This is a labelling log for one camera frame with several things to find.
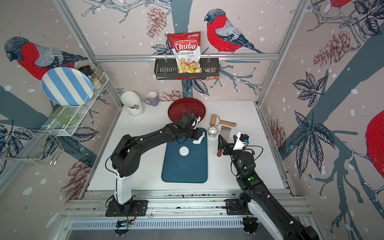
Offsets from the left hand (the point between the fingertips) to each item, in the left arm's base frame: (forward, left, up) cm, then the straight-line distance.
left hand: (204, 131), depth 90 cm
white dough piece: (-1, +3, -10) cm, 11 cm away
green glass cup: (-6, +68, +22) cm, 72 cm away
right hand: (-8, -11, +9) cm, 16 cm away
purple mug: (+35, +39, -3) cm, 53 cm away
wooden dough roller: (+15, -8, -9) cm, 19 cm away
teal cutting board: (-19, +8, -11) cm, 23 cm away
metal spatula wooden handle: (+7, -15, -12) cm, 21 cm away
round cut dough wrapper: (-8, +13, -11) cm, 19 cm away
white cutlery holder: (+26, +52, -1) cm, 58 cm away
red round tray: (+33, +20, -14) cm, 42 cm away
